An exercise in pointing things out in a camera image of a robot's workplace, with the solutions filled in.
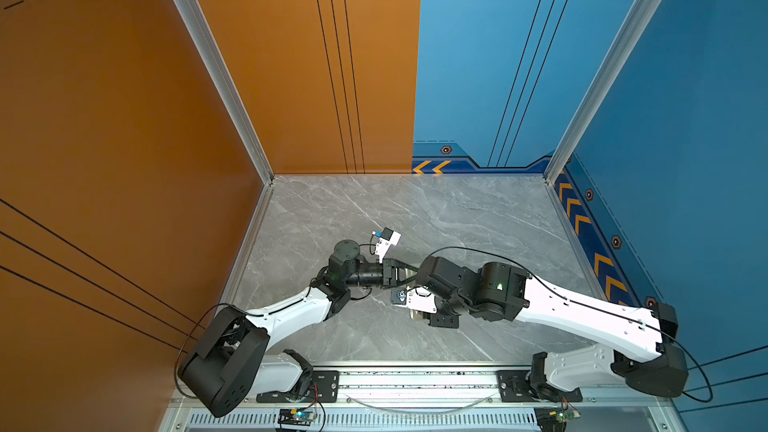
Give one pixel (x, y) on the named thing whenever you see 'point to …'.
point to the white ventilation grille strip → (374, 420)
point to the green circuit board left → (303, 414)
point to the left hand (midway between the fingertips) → (421, 276)
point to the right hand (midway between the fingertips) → (421, 301)
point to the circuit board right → (564, 415)
